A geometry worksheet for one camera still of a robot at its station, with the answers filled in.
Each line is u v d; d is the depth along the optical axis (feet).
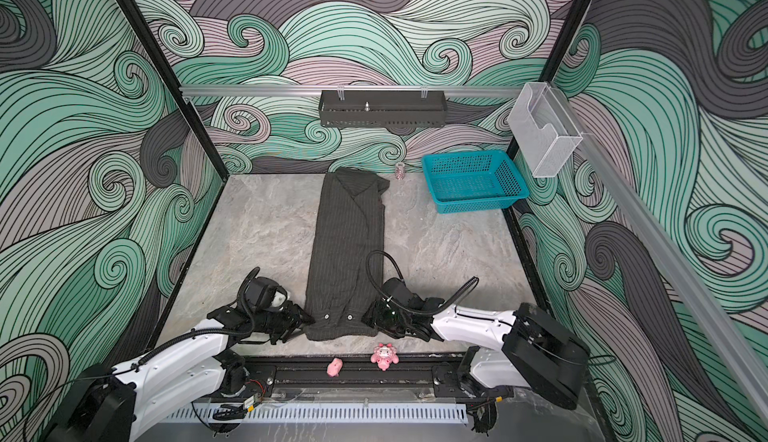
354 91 3.07
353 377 2.44
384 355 2.45
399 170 3.85
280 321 2.37
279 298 2.34
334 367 2.43
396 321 2.29
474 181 3.88
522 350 1.36
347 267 3.03
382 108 3.08
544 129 2.61
